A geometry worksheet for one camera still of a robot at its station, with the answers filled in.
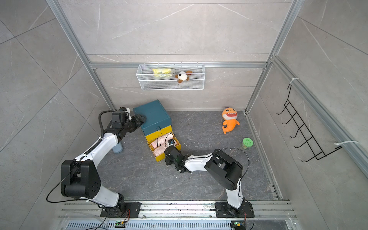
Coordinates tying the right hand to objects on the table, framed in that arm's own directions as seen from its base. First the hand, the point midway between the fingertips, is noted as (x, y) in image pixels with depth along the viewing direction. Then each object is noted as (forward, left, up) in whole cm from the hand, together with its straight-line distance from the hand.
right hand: (168, 154), depth 92 cm
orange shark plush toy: (+30, -46, +5) cm, 55 cm away
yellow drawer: (+7, +11, +8) cm, 15 cm away
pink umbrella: (+9, +4, +3) cm, 10 cm away
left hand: (+16, +14, +19) cm, 28 cm away
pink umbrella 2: (+2, +6, +2) cm, 6 cm away
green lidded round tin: (+7, -53, +1) cm, 54 cm away
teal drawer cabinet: (+11, +5, +20) cm, 23 cm away
